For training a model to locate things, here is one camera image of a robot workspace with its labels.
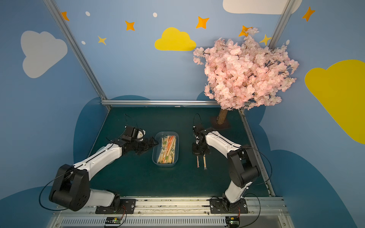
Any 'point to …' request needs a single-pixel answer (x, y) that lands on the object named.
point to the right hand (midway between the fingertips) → (198, 152)
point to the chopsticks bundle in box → (167, 153)
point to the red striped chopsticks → (205, 162)
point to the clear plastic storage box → (156, 149)
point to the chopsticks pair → (197, 162)
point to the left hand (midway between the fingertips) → (154, 144)
